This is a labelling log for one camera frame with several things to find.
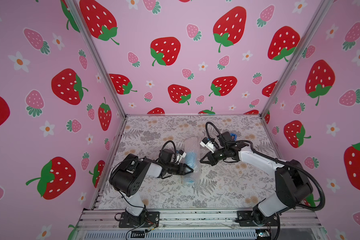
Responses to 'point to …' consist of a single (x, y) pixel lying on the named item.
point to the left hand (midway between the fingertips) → (191, 171)
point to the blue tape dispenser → (235, 136)
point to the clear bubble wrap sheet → (192, 159)
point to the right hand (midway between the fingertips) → (199, 164)
